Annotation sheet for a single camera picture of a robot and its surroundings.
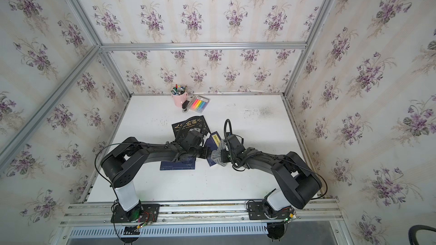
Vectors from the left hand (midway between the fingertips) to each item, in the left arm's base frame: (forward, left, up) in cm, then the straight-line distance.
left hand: (212, 153), depth 92 cm
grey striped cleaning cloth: (-2, -2, +1) cm, 3 cm away
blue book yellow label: (-6, +14, 0) cm, 15 cm away
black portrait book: (+16, +20, +1) cm, 25 cm away
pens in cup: (+40, +23, +11) cm, 47 cm away
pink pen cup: (+36, +23, +5) cm, 43 cm away
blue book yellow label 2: (+7, 0, +1) cm, 7 cm away
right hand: (-2, -7, 0) cm, 7 cm away
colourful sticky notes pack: (+36, +10, +1) cm, 38 cm away
